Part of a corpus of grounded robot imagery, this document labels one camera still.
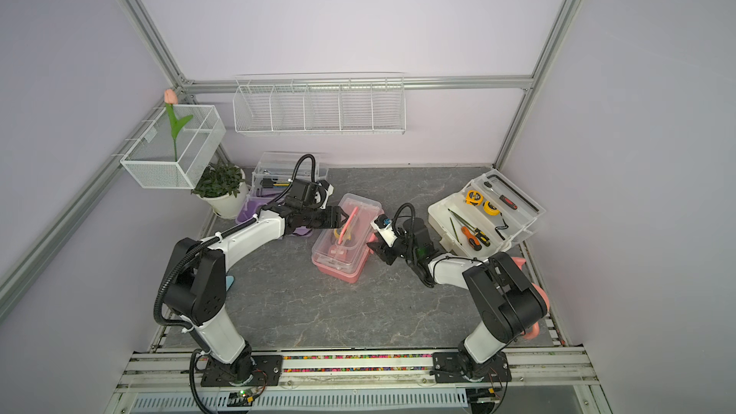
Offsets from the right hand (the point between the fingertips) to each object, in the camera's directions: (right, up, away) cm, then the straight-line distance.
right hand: (372, 236), depth 90 cm
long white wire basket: (-2, +47, +14) cm, 49 cm away
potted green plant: (-49, +15, +4) cm, 51 cm away
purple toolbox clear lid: (-41, +24, +26) cm, 54 cm away
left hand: (-10, +5, +1) cm, 11 cm away
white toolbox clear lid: (+39, +6, +6) cm, 40 cm away
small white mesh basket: (-61, +23, -11) cm, 67 cm away
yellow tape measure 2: (+40, +8, +6) cm, 41 cm away
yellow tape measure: (+35, +12, +9) cm, 38 cm away
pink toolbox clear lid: (-9, -3, -3) cm, 10 cm away
